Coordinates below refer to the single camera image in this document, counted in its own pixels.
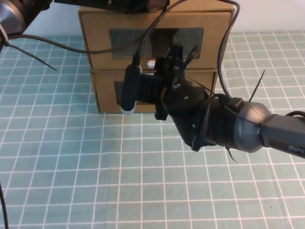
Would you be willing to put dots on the brown cardboard shoebox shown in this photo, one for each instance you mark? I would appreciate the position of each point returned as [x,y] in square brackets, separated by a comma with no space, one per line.
[104,90]
[193,22]

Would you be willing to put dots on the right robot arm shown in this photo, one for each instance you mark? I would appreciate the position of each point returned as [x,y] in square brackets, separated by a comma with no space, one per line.
[204,118]

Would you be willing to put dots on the black cable tie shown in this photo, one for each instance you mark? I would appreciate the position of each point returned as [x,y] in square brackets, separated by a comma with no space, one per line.
[5,42]

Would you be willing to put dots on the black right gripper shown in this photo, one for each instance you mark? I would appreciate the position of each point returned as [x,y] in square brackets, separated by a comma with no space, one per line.
[173,95]

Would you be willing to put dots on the cyan checkered tablecloth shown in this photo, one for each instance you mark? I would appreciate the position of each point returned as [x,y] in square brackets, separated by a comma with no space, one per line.
[65,166]

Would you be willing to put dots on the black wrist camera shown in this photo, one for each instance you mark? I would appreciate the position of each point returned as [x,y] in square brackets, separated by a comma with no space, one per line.
[130,89]

